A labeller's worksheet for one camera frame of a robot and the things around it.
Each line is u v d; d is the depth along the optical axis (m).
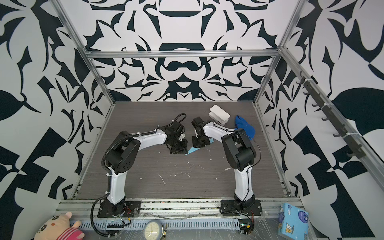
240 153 0.53
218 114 1.06
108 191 0.59
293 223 0.66
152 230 0.66
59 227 0.64
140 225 0.71
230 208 0.74
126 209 0.73
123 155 0.52
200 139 0.84
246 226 0.71
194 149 0.94
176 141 0.82
